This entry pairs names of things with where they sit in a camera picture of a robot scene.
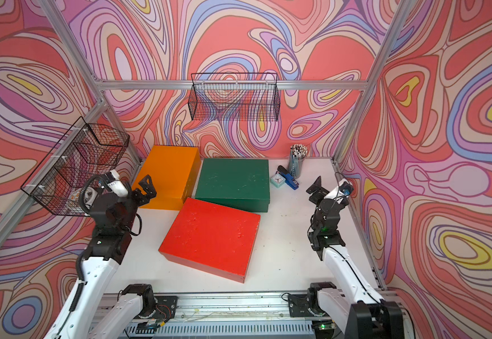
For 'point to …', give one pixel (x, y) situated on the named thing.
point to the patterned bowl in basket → (72, 204)
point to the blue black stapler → (288, 177)
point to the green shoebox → (242, 184)
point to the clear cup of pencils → (297, 153)
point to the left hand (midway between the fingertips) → (141, 180)
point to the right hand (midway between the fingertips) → (327, 186)
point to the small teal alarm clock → (277, 180)
